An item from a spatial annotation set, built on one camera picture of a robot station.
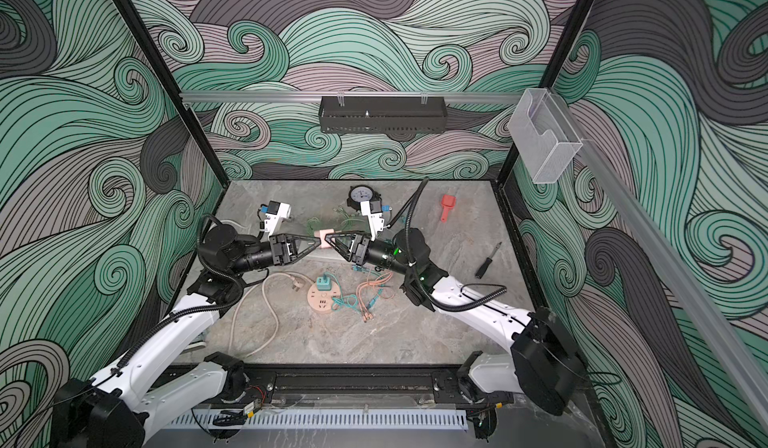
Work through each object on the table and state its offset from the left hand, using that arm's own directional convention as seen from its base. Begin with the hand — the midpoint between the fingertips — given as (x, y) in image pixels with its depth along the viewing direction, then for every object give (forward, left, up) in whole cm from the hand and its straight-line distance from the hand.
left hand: (321, 246), depth 64 cm
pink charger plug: (+2, 0, +2) cm, 3 cm away
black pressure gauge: (+43, -6, -29) cm, 52 cm away
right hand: (+1, -2, +1) cm, 2 cm away
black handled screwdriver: (+12, -48, -30) cm, 57 cm away
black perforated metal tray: (+54, -14, -1) cm, 56 cm away
